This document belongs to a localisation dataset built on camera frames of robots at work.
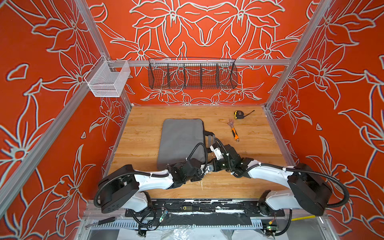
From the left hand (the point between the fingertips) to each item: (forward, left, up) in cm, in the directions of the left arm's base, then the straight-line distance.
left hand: (202, 164), depth 83 cm
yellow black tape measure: (+42, -28, -1) cm, 50 cm away
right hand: (+1, -2, +1) cm, 2 cm away
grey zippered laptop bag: (+17, +13, -3) cm, 22 cm away
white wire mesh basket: (+41, +63, +27) cm, 80 cm away
